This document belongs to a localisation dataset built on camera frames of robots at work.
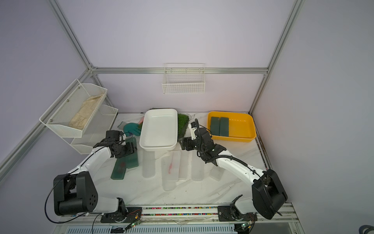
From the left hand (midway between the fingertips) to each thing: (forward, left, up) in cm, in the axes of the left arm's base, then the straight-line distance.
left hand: (131, 152), depth 89 cm
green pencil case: (+29, -56, -9) cm, 64 cm away
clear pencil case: (-5, -10, -6) cm, 13 cm away
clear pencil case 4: (-7, -42, -8) cm, 43 cm away
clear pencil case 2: (-18, -23, -8) cm, 31 cm away
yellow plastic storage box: (+26, -77, -7) cm, 82 cm away
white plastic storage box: (+18, -14, -3) cm, 23 cm away
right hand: (+2, -34, +10) cm, 36 cm away
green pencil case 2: (+24, -63, -5) cm, 67 cm away
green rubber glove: (+23, +6, -5) cm, 24 cm away
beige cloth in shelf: (+6, +21, +23) cm, 32 cm away
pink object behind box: (+30, +2, -4) cm, 31 cm away
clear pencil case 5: (-11, -53, -7) cm, 55 cm away
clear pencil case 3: (-6, -33, -7) cm, 34 cm away
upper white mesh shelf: (+8, +27, +25) cm, 37 cm away
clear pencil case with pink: (-7, -27, -4) cm, 28 cm away
